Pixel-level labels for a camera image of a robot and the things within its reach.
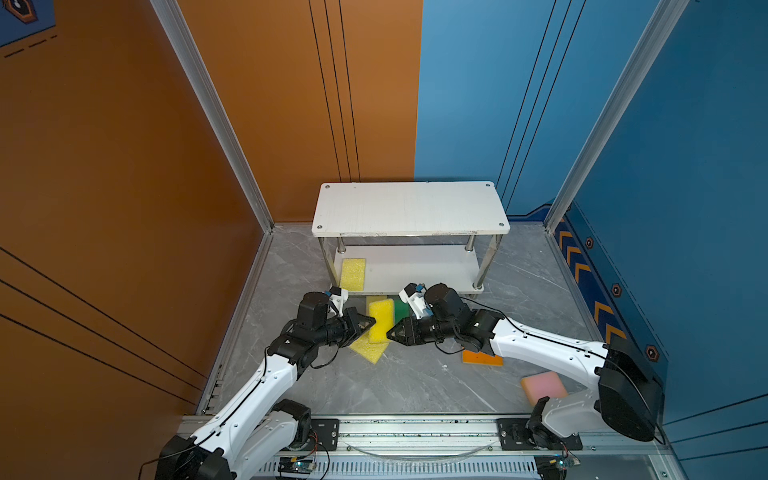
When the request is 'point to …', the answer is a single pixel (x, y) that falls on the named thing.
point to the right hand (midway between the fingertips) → (387, 337)
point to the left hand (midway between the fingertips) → (377, 319)
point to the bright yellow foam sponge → (383, 313)
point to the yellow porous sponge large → (353, 274)
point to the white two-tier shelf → (376, 237)
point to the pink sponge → (545, 384)
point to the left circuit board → (295, 464)
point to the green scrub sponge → (401, 310)
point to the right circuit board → (554, 467)
